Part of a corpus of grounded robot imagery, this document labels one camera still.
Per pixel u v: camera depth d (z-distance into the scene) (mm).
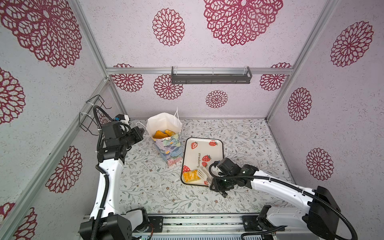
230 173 611
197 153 1003
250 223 715
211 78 862
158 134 953
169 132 957
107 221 381
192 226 736
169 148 827
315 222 391
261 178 516
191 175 860
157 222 736
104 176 439
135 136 648
